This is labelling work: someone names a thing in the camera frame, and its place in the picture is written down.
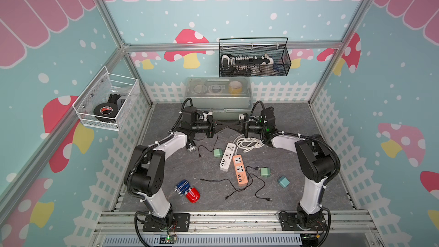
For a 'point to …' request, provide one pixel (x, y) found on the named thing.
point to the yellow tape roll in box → (235, 87)
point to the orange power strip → (241, 175)
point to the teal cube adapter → (283, 182)
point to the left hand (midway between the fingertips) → (227, 126)
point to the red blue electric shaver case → (183, 187)
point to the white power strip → (224, 165)
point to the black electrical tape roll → (107, 110)
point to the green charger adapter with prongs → (265, 172)
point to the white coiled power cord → (247, 143)
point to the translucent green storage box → (228, 98)
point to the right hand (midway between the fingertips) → (229, 125)
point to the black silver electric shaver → (191, 148)
